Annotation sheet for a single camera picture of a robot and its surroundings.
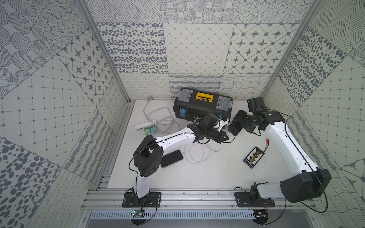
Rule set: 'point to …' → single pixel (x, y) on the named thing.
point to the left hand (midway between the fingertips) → (226, 133)
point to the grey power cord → (166, 121)
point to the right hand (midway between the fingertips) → (237, 123)
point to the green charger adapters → (148, 130)
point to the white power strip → (145, 125)
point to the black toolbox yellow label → (192, 105)
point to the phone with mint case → (171, 157)
